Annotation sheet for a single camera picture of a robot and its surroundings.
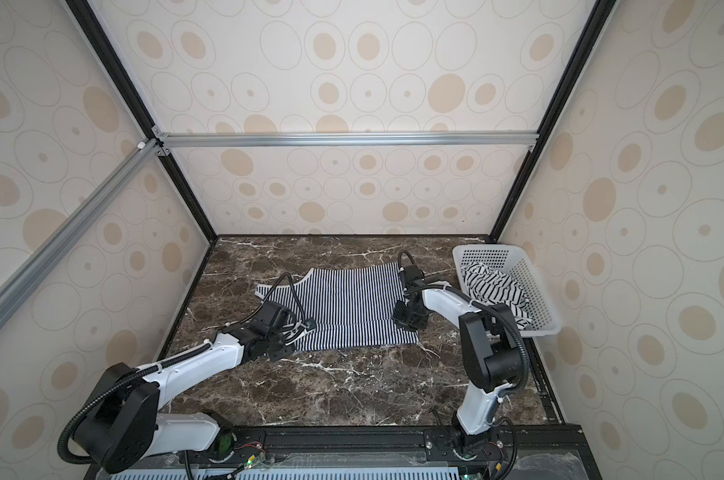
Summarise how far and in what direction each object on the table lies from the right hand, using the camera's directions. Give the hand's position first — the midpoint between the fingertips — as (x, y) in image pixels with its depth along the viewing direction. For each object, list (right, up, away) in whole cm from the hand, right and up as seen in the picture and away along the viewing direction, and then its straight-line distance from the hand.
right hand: (410, 324), depth 93 cm
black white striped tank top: (+29, +11, +10) cm, 32 cm away
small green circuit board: (-41, -28, -23) cm, 55 cm away
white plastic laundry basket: (+37, +15, +13) cm, 41 cm away
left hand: (-35, -2, -5) cm, 36 cm away
